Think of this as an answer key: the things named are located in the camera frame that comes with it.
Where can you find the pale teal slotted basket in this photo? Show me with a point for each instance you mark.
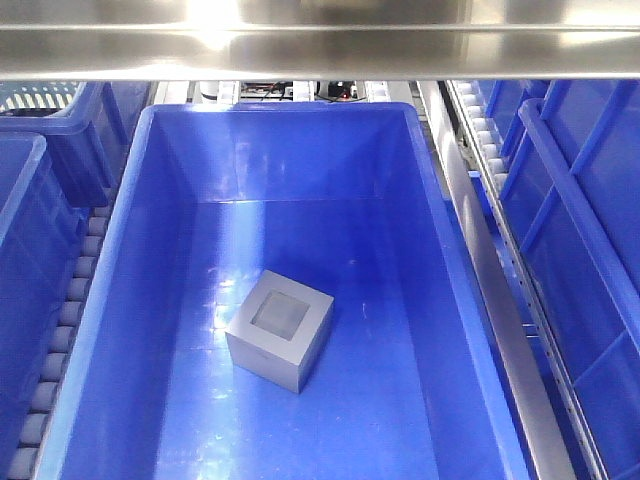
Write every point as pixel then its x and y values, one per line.
pixel 70 100

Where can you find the grey block with square hole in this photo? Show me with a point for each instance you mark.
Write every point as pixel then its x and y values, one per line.
pixel 265 357

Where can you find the large blue plastic bin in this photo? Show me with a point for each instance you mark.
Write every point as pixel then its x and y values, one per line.
pixel 400 250

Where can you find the steel rack with white rollers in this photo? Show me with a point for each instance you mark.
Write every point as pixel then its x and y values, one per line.
pixel 320 50

